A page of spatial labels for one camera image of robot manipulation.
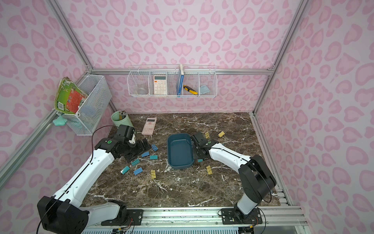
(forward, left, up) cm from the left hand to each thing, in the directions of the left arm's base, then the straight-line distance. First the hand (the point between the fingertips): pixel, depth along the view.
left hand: (145, 147), depth 80 cm
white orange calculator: (+38, -5, +14) cm, 41 cm away
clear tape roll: (+37, +8, +9) cm, 39 cm away
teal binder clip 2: (-1, +10, -16) cm, 19 cm away
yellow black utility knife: (+39, -24, +9) cm, 47 cm away
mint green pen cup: (+25, +23, -3) cm, 34 cm away
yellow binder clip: (+20, -46, -17) cm, 53 cm away
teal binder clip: (+3, 0, -18) cm, 18 cm away
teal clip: (-3, -30, -10) cm, 32 cm away
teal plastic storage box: (+4, -18, -15) cm, 23 cm away
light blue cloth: (+42, -34, +7) cm, 54 cm away
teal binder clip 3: (-6, +15, -16) cm, 23 cm away
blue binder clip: (-7, +7, -16) cm, 19 cm away
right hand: (+3, -28, -11) cm, 30 cm away
